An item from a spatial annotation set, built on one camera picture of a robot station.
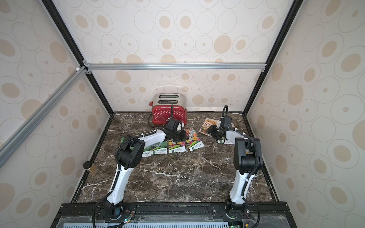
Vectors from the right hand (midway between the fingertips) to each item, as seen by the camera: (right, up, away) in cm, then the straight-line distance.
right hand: (214, 131), depth 100 cm
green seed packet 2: (-38, -12, -3) cm, 40 cm away
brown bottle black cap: (-75, -20, -19) cm, 80 cm away
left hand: (-15, -4, -2) cm, 16 cm away
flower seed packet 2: (-15, -8, 0) cm, 16 cm away
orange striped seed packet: (-3, +6, +12) cm, 14 cm away
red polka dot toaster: (-34, +18, 0) cm, 38 cm away
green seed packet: (-66, -6, +3) cm, 67 cm away
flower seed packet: (-28, -11, -1) cm, 30 cm away
